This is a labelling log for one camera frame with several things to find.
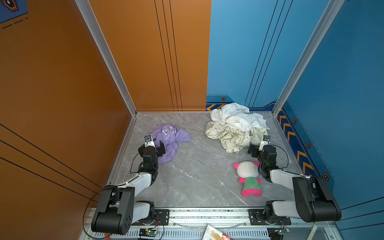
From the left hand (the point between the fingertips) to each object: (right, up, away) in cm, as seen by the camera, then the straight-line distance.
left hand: (152, 141), depth 88 cm
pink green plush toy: (+55, -16, -5) cm, 58 cm away
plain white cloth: (+54, +15, +9) cm, 57 cm away
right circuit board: (+64, -42, -17) cm, 79 cm away
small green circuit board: (+3, -42, -18) cm, 45 cm away
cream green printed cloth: (+49, 0, +7) cm, 50 cm away
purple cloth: (+9, +3, +9) cm, 13 cm away
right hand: (+64, -2, +3) cm, 64 cm away
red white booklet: (+33, -38, -22) cm, 55 cm away
